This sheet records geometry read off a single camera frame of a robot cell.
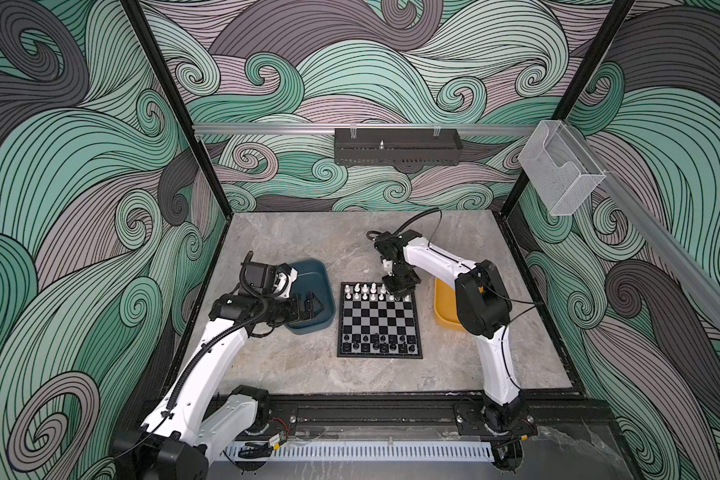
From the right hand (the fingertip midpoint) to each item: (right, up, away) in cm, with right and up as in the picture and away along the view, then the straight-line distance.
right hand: (399, 294), depth 93 cm
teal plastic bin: (-29, +5, +8) cm, 30 cm away
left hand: (-26, 0, -17) cm, 31 cm away
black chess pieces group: (-6, -12, -11) cm, 17 cm away
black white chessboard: (-9, -8, -5) cm, 13 cm away
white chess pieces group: (-9, 0, +1) cm, 9 cm away
